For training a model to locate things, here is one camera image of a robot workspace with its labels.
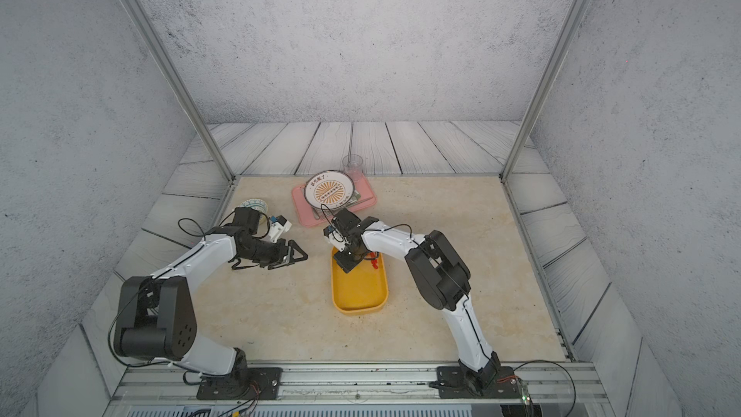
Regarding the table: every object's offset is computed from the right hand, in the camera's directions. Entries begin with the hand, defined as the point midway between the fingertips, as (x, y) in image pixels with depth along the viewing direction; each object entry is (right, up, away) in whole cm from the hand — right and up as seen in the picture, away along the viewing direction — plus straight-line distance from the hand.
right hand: (345, 263), depth 93 cm
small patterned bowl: (-34, +18, +14) cm, 41 cm away
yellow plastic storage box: (+6, -7, -5) cm, 10 cm away
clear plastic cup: (0, +34, +26) cm, 42 cm away
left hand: (-12, +3, -7) cm, 14 cm away
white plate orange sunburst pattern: (-9, +24, +21) cm, 33 cm away
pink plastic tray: (-15, +15, +15) cm, 26 cm away
